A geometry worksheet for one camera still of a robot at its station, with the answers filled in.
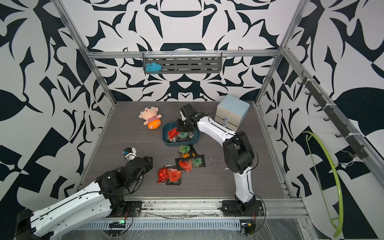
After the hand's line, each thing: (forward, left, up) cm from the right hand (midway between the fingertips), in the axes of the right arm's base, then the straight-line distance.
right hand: (175, 125), depth 91 cm
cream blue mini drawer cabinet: (+10, -34, +1) cm, 36 cm away
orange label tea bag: (-14, -6, -12) cm, 19 cm away
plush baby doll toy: (+14, +19, -5) cm, 24 cm away
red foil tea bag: (-26, +6, -10) cm, 28 cm away
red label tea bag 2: (-21, -7, -12) cm, 25 cm away
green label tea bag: (-10, -5, -12) cm, 16 cm away
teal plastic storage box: (-3, -4, -10) cm, 11 cm away
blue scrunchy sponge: (+27, +13, +22) cm, 37 cm away
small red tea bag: (-4, +2, -4) cm, 6 cm away
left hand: (-20, +13, -1) cm, 24 cm away
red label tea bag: (-26, +1, -11) cm, 28 cm away
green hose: (-52, -59, +9) cm, 79 cm away
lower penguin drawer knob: (+7, -32, -5) cm, 33 cm away
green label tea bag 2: (-18, -12, -13) cm, 25 cm away
